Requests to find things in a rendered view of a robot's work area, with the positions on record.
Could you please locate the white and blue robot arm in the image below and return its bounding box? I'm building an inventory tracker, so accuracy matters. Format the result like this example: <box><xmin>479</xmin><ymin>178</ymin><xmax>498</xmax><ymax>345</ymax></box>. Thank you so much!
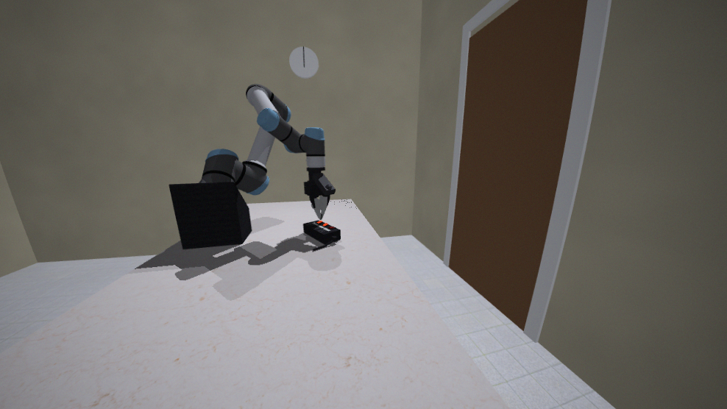
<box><xmin>199</xmin><ymin>84</ymin><xmax>336</xmax><ymax>196</ymax></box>

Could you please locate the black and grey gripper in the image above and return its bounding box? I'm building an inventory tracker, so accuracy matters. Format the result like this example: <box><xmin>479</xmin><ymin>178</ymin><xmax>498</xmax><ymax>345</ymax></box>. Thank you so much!
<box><xmin>304</xmin><ymin>167</ymin><xmax>330</xmax><ymax>220</ymax></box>

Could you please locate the black power strip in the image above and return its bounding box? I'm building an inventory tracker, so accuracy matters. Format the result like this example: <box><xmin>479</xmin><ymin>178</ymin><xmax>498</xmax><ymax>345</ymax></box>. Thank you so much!
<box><xmin>303</xmin><ymin>220</ymin><xmax>341</xmax><ymax>251</ymax></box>

